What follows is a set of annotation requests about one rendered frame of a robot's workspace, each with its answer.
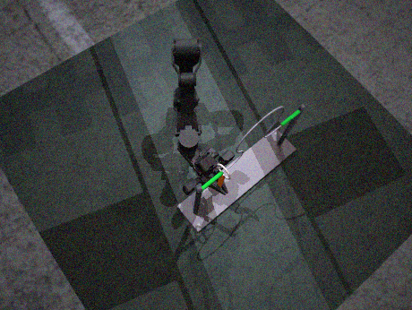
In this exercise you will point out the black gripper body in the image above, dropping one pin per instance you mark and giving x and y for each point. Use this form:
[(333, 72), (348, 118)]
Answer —
[(224, 159)]

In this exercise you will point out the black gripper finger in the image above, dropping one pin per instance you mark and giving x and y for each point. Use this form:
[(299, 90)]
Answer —
[(214, 186), (223, 185)]

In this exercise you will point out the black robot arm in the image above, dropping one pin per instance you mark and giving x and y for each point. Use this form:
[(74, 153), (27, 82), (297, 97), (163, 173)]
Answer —
[(187, 53)]

